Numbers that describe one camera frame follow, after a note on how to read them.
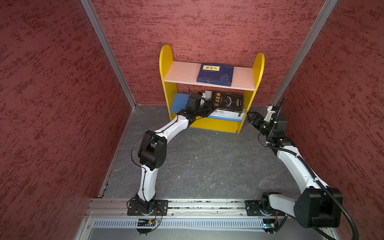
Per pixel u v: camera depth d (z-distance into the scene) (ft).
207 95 3.24
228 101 3.05
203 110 2.60
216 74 2.56
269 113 2.37
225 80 2.44
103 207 2.49
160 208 2.42
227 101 3.09
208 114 2.67
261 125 2.32
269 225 2.31
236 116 3.03
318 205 1.31
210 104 2.60
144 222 2.38
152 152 1.75
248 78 2.60
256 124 2.37
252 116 2.39
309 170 1.50
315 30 2.60
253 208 2.41
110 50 2.87
